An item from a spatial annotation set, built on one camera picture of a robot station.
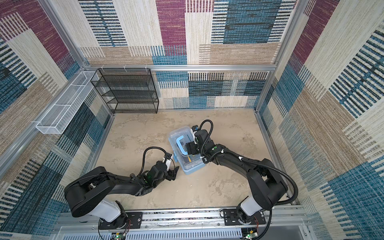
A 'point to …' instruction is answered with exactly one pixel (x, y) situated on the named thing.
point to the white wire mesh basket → (57, 118)
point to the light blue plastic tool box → (179, 136)
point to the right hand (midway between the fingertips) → (194, 145)
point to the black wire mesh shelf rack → (127, 90)
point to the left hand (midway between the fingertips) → (173, 163)
